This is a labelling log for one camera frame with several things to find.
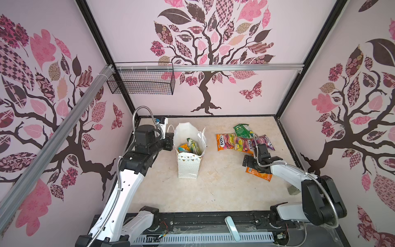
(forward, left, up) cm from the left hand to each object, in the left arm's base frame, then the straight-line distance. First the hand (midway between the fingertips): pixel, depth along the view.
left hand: (172, 137), depth 72 cm
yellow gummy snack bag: (+6, -4, -18) cm, 19 cm away
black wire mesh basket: (+43, +22, +6) cm, 49 cm away
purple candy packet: (+16, -55, -24) cm, 62 cm away
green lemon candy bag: (+3, -9, -13) cm, 16 cm away
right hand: (+1, -44, -26) cm, 51 cm away
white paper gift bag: (-9, -8, -11) cm, 16 cm away
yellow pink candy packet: (+11, -42, -24) cm, 49 cm away
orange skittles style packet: (+16, -28, -26) cm, 42 cm away
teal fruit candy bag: (+3, -2, -15) cm, 16 cm away
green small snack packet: (+24, -44, -25) cm, 56 cm away
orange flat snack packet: (-8, -52, -27) cm, 59 cm away
